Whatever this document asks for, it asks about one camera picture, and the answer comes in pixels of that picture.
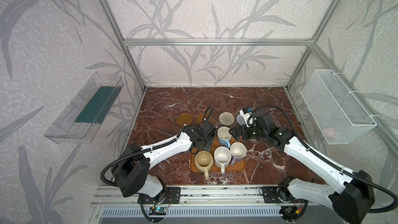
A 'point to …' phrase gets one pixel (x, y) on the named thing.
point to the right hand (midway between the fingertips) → (235, 124)
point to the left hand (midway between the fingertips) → (209, 140)
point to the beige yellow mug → (204, 162)
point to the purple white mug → (238, 151)
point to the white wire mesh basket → (340, 117)
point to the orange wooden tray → (239, 165)
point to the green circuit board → (157, 211)
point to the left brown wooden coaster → (184, 118)
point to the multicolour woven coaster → (226, 118)
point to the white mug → (222, 157)
